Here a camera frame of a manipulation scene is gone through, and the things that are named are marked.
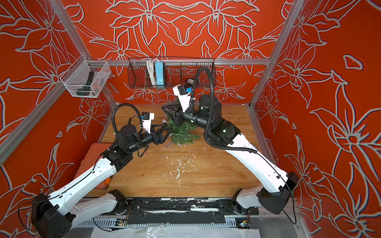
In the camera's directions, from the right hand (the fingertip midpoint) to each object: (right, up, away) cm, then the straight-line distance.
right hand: (159, 107), depth 53 cm
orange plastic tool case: (-48, -27, +36) cm, 66 cm away
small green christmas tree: (+8, -13, +25) cm, 29 cm away
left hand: (+1, -8, +15) cm, 17 cm away
